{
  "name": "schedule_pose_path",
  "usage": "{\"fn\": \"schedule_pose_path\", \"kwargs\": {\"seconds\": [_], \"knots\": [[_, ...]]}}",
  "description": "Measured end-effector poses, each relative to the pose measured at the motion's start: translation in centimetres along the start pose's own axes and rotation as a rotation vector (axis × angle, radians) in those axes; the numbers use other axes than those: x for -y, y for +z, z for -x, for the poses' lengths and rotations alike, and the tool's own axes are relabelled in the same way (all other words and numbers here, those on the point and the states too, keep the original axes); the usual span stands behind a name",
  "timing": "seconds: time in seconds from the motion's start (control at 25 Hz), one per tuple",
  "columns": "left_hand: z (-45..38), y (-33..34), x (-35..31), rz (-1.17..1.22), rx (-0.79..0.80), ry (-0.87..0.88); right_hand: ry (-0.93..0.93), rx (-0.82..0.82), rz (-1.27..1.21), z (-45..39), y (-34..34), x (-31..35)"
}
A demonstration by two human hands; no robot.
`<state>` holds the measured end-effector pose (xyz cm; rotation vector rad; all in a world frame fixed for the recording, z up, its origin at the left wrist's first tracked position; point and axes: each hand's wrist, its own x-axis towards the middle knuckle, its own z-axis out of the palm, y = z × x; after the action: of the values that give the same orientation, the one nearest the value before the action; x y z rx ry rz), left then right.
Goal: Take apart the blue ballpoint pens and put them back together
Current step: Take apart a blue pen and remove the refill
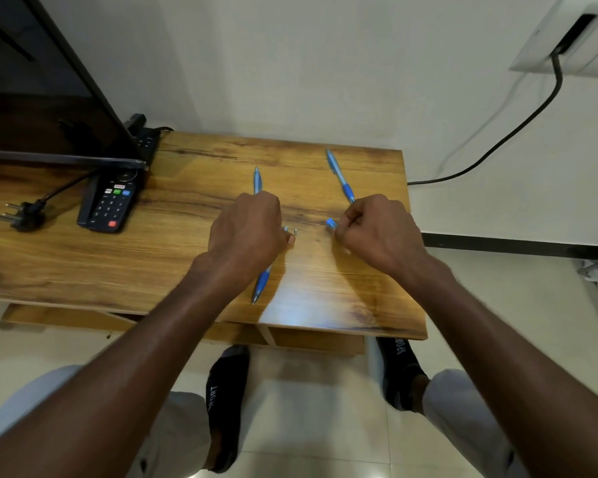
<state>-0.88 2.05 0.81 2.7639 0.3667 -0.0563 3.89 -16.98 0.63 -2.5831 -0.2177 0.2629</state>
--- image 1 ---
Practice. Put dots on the person's black sock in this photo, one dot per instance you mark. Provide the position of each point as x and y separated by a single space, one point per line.
226 393
398 373

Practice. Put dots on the white wall socket panel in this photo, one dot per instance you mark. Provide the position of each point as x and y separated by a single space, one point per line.
578 39

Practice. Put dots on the black remote control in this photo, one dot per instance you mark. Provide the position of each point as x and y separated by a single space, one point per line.
107 204

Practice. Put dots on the person's right forearm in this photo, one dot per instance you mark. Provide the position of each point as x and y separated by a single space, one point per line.
508 373

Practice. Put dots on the person's right grey trouser leg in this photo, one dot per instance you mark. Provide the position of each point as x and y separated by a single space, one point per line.
453 408

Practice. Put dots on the person's left hand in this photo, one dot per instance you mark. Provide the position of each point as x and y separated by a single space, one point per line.
244 233

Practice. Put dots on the person's left black sock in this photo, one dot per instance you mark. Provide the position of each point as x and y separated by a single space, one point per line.
226 393

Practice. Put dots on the black power strip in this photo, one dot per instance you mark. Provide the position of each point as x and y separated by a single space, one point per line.
144 139

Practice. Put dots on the person's left grey trouser leg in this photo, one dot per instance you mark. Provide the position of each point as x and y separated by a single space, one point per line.
179 428

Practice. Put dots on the person's right hand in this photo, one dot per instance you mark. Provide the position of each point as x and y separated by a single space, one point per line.
383 233

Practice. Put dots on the person's grey trouser leg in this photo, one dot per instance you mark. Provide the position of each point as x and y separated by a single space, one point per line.
453 408
179 428

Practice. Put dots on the person's right black sock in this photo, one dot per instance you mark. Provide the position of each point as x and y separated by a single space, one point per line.
398 373

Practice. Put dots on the person's left forearm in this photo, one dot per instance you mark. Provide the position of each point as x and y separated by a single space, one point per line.
109 383

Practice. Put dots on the black television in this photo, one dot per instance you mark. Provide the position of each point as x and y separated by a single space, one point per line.
40 109

